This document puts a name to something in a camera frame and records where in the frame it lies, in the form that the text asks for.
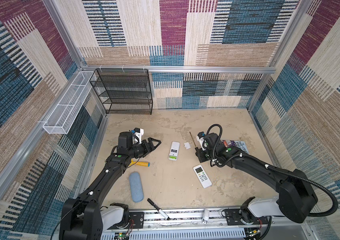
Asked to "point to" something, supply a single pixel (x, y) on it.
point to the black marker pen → (161, 211)
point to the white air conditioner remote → (202, 176)
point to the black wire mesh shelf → (124, 91)
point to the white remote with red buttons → (174, 151)
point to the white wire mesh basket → (60, 120)
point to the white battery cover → (187, 145)
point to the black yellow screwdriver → (196, 148)
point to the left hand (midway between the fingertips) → (157, 143)
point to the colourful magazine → (240, 145)
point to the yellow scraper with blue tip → (140, 163)
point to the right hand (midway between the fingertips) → (199, 154)
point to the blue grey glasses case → (136, 187)
